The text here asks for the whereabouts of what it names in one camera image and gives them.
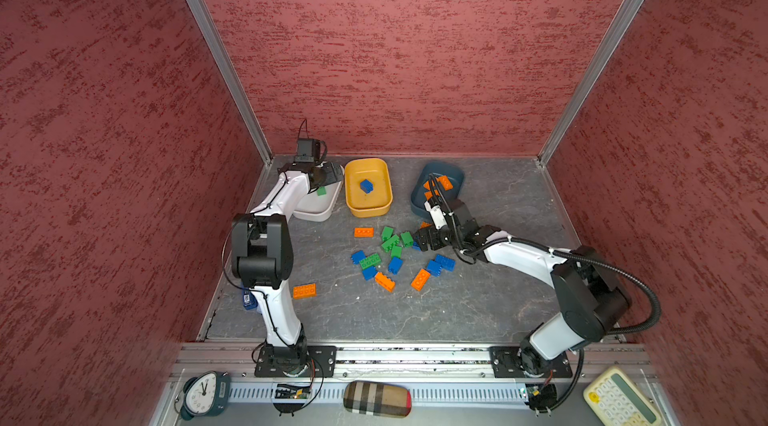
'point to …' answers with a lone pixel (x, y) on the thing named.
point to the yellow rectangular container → (376, 203)
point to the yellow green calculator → (616, 399)
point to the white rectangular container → (318, 205)
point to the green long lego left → (370, 261)
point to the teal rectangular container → (450, 177)
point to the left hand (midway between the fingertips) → (328, 179)
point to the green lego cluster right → (407, 239)
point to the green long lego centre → (390, 242)
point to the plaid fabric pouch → (377, 399)
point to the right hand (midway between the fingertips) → (424, 237)
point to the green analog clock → (206, 394)
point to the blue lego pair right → (434, 267)
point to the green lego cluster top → (386, 233)
